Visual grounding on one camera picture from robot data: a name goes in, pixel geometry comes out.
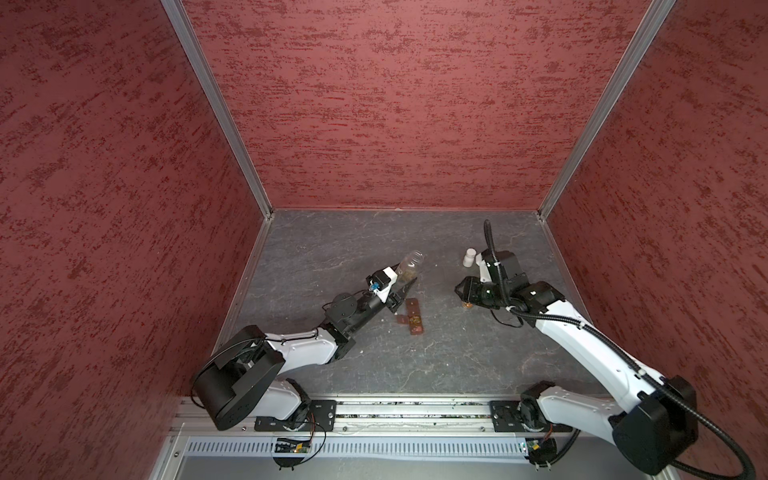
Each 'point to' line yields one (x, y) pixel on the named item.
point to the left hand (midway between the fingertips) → (407, 273)
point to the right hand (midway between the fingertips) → (459, 297)
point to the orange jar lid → (469, 305)
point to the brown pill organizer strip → (412, 318)
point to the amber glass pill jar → (410, 267)
